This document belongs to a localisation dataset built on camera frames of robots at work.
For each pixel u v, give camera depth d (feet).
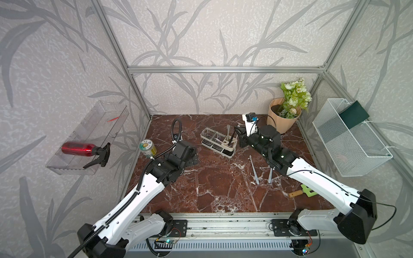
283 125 3.33
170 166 1.64
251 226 2.48
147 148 3.07
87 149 1.82
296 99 3.04
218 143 3.04
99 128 2.46
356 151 1.94
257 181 2.90
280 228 2.41
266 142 1.78
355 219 1.25
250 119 1.93
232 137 2.55
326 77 3.10
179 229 2.38
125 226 1.34
